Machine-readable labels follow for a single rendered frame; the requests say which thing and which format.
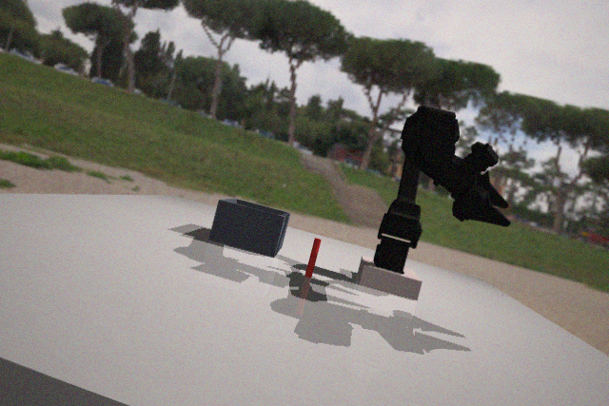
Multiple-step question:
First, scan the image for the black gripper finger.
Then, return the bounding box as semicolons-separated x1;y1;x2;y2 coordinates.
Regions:
479;170;509;209
466;190;511;226

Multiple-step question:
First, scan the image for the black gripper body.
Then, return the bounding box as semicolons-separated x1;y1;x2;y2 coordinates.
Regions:
429;154;486;222

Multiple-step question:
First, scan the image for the red peg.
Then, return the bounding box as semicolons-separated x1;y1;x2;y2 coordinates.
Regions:
305;238;321;278

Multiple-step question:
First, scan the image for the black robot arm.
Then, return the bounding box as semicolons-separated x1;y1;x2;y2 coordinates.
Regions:
373;106;499;275

